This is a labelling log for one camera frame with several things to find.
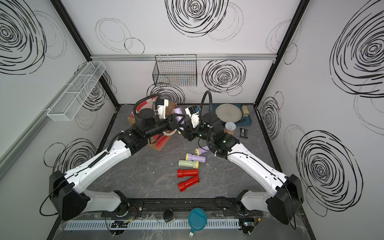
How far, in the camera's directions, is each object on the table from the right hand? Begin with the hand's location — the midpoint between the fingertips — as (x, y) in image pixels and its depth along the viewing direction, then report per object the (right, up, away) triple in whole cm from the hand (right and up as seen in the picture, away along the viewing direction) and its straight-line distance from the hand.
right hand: (179, 126), depth 68 cm
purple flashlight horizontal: (+9, -20, +20) cm, 30 cm away
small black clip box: (+41, -7, +34) cm, 54 cm away
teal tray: (+22, +12, +43) cm, 50 cm away
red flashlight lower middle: (+3, -27, +14) cm, 30 cm away
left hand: (+2, +4, +1) cm, 5 cm away
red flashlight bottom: (+1, -32, +10) cm, 34 cm away
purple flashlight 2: (+10, -17, +22) cm, 30 cm away
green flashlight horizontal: (+7, -23, +16) cm, 29 cm away
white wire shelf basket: (-56, +10, +5) cm, 58 cm away
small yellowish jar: (+45, +9, +43) cm, 63 cm away
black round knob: (-5, -39, -4) cm, 39 cm away
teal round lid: (+8, -41, -4) cm, 42 cm away
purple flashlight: (0, +4, -2) cm, 4 cm away
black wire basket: (-6, +44, +55) cm, 71 cm away
